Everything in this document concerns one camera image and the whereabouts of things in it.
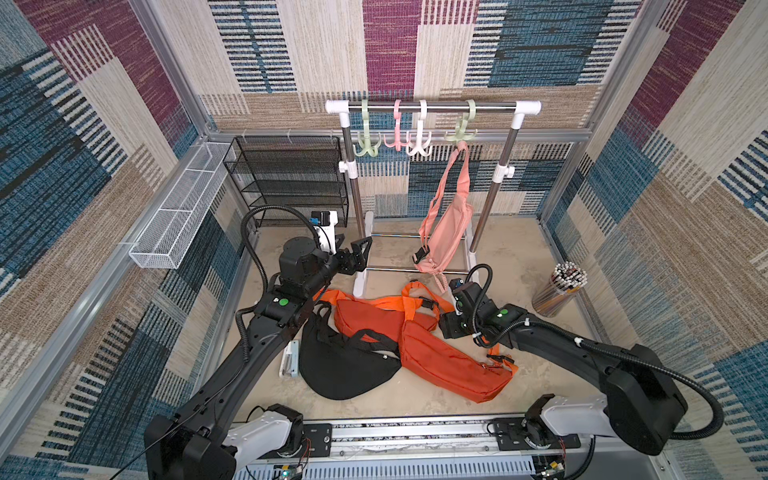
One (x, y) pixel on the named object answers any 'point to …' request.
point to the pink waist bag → (435, 248)
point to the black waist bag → (345, 366)
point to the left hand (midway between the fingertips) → (359, 238)
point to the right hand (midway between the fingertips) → (455, 324)
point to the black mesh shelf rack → (290, 180)
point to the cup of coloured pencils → (558, 292)
